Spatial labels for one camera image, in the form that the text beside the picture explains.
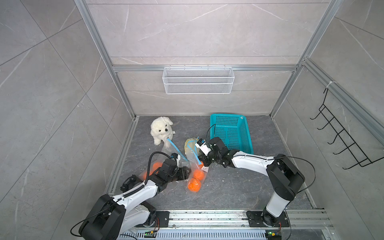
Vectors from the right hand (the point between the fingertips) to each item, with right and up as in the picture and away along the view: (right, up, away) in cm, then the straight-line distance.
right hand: (199, 157), depth 88 cm
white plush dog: (-23, +16, +2) cm, 28 cm away
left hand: (-6, -7, -2) cm, 9 cm away
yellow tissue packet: (-5, +5, +2) cm, 7 cm away
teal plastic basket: (+27, +16, +23) cm, 39 cm away
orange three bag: (+1, -2, -11) cm, 12 cm away
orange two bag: (-3, -13, -10) cm, 17 cm away
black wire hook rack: (+64, +5, -30) cm, 71 cm away
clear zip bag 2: (-3, 0, -10) cm, 11 cm away
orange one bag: (0, -9, -4) cm, 10 cm away
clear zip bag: (-21, +2, +9) cm, 23 cm away
